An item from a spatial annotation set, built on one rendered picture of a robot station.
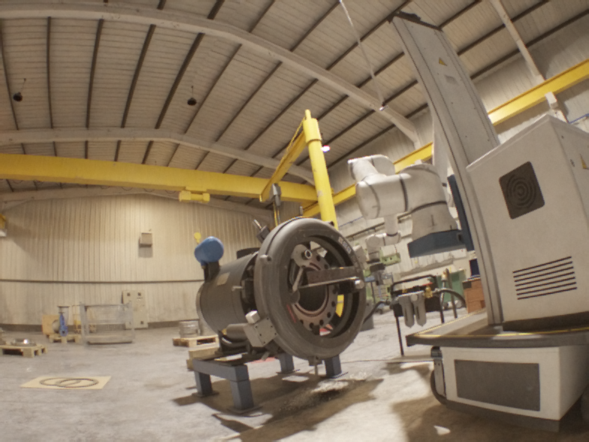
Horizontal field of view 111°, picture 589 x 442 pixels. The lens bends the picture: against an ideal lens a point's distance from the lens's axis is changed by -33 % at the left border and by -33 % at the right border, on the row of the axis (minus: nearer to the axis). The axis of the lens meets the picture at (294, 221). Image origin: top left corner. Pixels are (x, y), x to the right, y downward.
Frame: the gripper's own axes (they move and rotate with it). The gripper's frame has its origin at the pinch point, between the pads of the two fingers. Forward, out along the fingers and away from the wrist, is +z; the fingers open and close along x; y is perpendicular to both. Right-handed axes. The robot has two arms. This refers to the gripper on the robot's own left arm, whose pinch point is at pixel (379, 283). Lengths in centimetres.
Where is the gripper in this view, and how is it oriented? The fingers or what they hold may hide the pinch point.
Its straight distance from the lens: 221.3
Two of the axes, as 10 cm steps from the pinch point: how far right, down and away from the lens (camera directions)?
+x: -2.3, 2.9, 9.3
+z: 1.5, 9.5, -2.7
